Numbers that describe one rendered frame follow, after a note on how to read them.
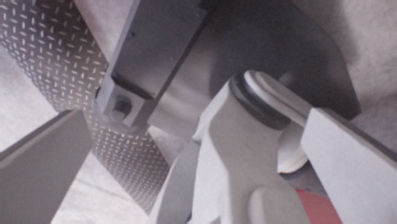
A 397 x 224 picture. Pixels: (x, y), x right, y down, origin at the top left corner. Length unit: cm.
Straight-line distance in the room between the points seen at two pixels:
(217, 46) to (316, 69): 24
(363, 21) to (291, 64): 31
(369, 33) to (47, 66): 102
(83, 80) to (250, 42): 56
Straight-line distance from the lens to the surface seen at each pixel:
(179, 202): 28
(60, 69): 80
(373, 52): 83
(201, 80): 50
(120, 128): 60
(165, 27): 44
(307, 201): 104
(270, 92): 36
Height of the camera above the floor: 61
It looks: 54 degrees down
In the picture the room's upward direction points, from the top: 175 degrees counter-clockwise
